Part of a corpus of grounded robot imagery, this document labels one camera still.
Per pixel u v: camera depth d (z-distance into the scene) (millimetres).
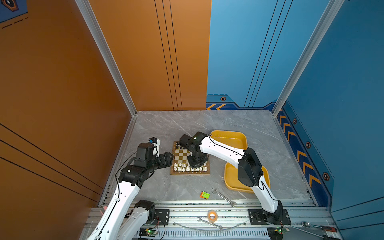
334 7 696
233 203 781
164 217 735
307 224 696
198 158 721
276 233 700
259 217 728
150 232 706
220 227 710
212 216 755
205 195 782
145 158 554
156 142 690
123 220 450
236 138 1031
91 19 726
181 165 892
